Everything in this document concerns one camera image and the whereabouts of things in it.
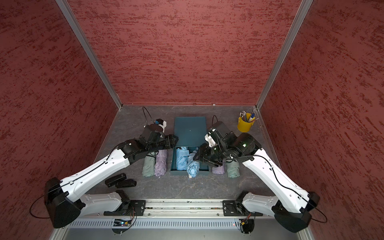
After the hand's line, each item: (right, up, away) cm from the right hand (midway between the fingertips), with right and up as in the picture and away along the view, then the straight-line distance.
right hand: (197, 164), depth 62 cm
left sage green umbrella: (-28, -8, +24) cm, 38 cm away
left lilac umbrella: (-21, -7, +23) cm, 32 cm away
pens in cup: (+36, +21, +39) cm, 57 cm away
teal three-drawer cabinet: (-3, +12, +17) cm, 21 cm away
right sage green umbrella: (+21, -10, +22) cm, 31 cm away
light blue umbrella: (-8, 0, +9) cm, 12 cm away
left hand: (-13, +7, +15) cm, 21 cm away
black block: (-41, -17, +21) cm, 49 cm away
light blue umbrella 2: (-2, 0, -2) cm, 2 cm away
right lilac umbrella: (+12, -10, +23) cm, 28 cm away
